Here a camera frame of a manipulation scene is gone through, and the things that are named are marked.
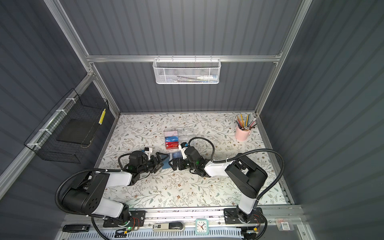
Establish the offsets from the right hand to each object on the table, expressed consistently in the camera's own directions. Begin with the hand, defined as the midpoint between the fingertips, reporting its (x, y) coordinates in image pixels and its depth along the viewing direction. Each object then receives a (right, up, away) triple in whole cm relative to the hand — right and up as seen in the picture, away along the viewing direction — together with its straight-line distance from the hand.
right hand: (175, 163), depth 87 cm
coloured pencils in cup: (+45, +25, +14) cm, 53 cm away
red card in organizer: (-4, +9, +12) cm, 15 cm away
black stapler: (-44, -26, -18) cm, 55 cm away
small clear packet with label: (+53, -25, -18) cm, 61 cm away
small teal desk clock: (+15, -26, -18) cm, 35 cm away
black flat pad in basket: (-48, +19, -12) cm, 53 cm away
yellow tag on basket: (-41, +27, -4) cm, 49 cm away
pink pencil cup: (+44, +15, +17) cm, 50 cm away
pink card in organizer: (-3, +17, +12) cm, 21 cm away
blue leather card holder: (-2, +3, +8) cm, 9 cm away
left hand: (-6, +2, +2) cm, 6 cm away
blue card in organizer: (-4, +13, +12) cm, 18 cm away
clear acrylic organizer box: (+3, +16, +20) cm, 26 cm away
